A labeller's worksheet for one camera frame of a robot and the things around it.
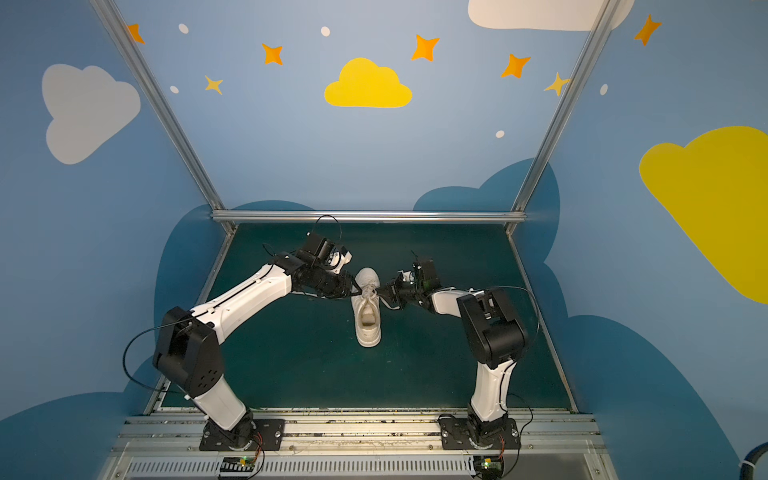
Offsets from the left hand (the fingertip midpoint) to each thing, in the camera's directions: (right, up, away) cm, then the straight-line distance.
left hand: (356, 289), depth 85 cm
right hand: (+5, 0, +6) cm, 8 cm away
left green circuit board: (-29, -42, -12) cm, 52 cm away
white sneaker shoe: (+3, -7, +6) cm, 9 cm away
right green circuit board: (+34, -43, -11) cm, 56 cm away
